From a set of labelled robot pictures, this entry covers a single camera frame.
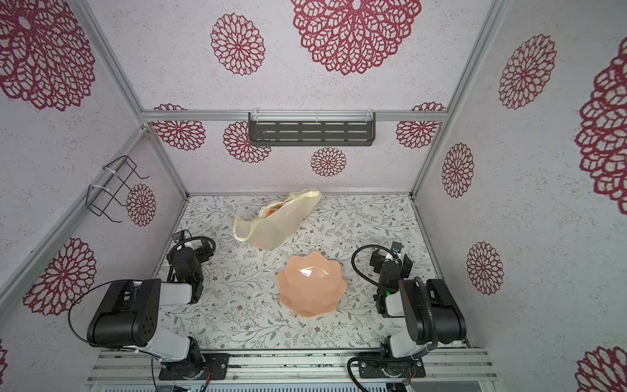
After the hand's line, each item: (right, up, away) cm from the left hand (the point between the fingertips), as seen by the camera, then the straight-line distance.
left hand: (192, 243), depth 92 cm
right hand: (+76, -2, -2) cm, 76 cm away
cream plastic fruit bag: (+33, +9, -8) cm, 35 cm away
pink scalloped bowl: (+45, -15, -1) cm, 48 cm away
